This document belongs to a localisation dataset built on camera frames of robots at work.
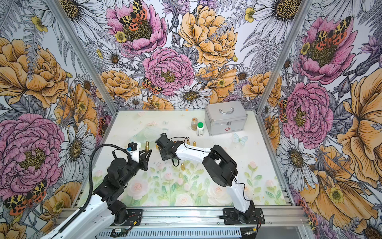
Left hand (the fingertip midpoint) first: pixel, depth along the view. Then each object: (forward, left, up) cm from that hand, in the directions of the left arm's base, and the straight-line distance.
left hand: (149, 153), depth 79 cm
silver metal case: (+29, -45, -4) cm, 53 cm away
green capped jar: (+23, -28, -8) cm, 37 cm away
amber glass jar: (+29, -24, -10) cm, 39 cm away
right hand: (+6, -7, -13) cm, 16 cm away
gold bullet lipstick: (+1, 0, +6) cm, 6 cm away
